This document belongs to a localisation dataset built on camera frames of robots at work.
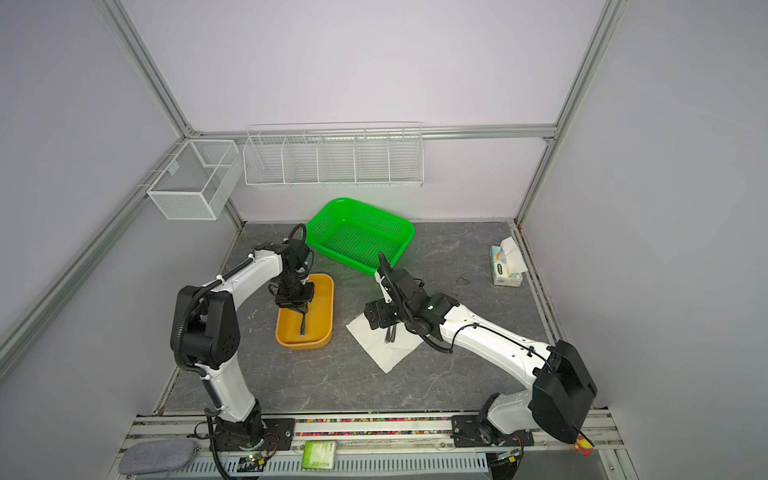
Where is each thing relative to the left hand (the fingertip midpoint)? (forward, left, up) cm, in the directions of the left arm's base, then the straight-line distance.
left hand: (306, 311), depth 88 cm
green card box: (-36, -7, -4) cm, 37 cm away
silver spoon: (-7, -24, -7) cm, 26 cm away
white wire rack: (+46, -21, +22) cm, 56 cm away
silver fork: (-3, +1, -3) cm, 4 cm away
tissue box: (+14, -66, -1) cm, 67 cm away
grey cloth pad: (-34, +32, -4) cm, 46 cm away
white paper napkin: (-13, -24, -6) cm, 28 cm away
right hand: (-5, -22, +8) cm, 24 cm away
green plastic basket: (+36, -14, -6) cm, 39 cm away
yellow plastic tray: (-1, -3, -5) cm, 6 cm away
